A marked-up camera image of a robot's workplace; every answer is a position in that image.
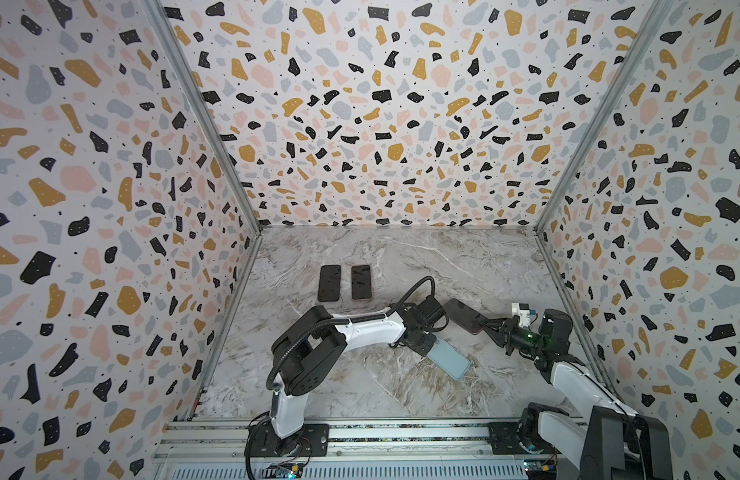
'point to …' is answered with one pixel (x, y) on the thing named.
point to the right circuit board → (536, 469)
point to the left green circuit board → (276, 472)
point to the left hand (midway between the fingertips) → (426, 339)
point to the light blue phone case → (449, 359)
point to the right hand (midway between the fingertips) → (478, 318)
